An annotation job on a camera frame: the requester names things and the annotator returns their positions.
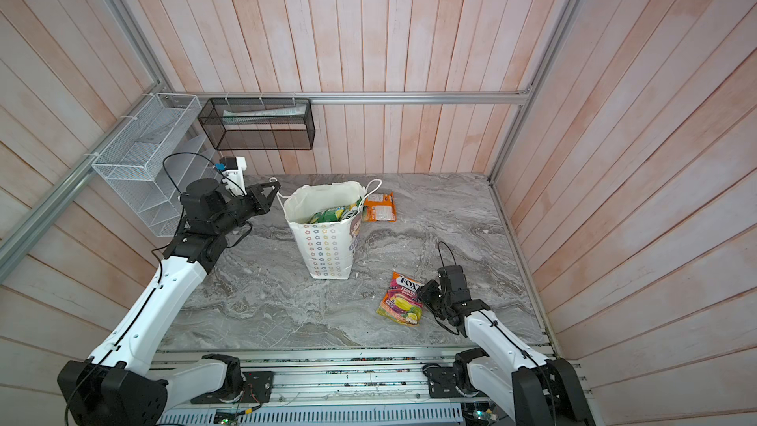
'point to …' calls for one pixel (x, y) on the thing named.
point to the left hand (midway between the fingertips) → (281, 188)
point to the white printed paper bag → (327, 248)
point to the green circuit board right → (484, 414)
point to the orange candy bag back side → (379, 207)
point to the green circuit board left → (226, 416)
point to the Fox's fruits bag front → (402, 303)
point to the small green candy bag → (328, 215)
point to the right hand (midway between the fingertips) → (419, 289)
